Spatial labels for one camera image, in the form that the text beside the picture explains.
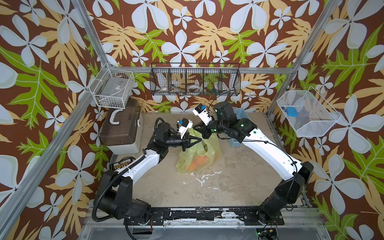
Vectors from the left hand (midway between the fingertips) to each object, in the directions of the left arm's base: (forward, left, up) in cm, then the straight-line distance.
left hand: (201, 138), depth 73 cm
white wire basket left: (+30, +52, +7) cm, 61 cm away
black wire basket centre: (+45, +1, +4) cm, 45 cm away
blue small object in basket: (+20, -54, -1) cm, 58 cm away
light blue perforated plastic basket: (+39, -34, -23) cm, 57 cm away
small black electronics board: (-36, -33, -29) cm, 57 cm away
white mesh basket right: (+17, -60, +2) cm, 63 cm away
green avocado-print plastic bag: (-3, -5, -4) cm, 7 cm away
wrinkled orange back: (-6, +3, -17) cm, 18 cm away
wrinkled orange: (-5, -1, -14) cm, 15 cm away
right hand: (+4, +4, +5) cm, 7 cm away
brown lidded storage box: (+16, +49, -13) cm, 53 cm away
